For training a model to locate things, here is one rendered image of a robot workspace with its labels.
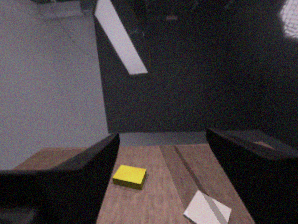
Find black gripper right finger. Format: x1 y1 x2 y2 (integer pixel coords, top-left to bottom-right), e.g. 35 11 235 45
205 128 298 224

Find yellow flat block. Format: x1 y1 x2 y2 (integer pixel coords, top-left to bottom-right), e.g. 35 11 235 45
113 165 147 190

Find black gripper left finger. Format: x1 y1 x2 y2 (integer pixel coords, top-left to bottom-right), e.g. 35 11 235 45
0 132 120 224

